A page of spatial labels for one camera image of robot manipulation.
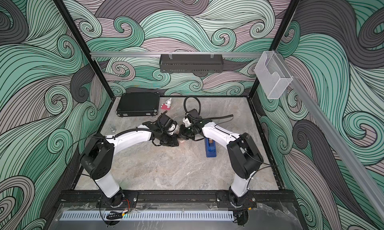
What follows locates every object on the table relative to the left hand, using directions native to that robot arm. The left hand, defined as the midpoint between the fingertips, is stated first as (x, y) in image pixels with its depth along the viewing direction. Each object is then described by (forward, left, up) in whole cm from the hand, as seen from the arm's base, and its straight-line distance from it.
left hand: (179, 143), depth 85 cm
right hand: (+2, +2, +2) cm, 4 cm away
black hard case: (+36, +34, -7) cm, 50 cm away
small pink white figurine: (+33, +11, -5) cm, 35 cm away
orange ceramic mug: (0, -2, +1) cm, 2 cm away
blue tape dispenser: (-1, -19, -3) cm, 19 cm away
